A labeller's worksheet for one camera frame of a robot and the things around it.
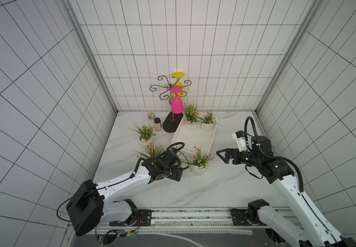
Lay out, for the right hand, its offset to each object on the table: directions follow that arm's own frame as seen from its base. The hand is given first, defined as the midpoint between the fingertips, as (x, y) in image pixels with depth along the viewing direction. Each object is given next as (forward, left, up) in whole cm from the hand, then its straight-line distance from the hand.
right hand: (223, 149), depth 75 cm
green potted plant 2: (+31, +17, -7) cm, 36 cm away
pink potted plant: (-5, +11, -6) cm, 14 cm away
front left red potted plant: (0, +37, -6) cm, 37 cm away
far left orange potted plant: (+12, +44, -7) cm, 46 cm away
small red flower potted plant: (+27, +5, -13) cm, 30 cm away
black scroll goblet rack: (+36, +31, +11) cm, 49 cm away
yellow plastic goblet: (+48, +25, +11) cm, 55 cm away
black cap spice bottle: (+25, +39, -13) cm, 48 cm away
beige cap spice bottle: (+28, +44, -11) cm, 53 cm away
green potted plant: (-10, +21, +4) cm, 24 cm away
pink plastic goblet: (+30, +26, +2) cm, 40 cm away
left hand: (-8, +27, -14) cm, 31 cm away
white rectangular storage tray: (+18, +17, -19) cm, 31 cm away
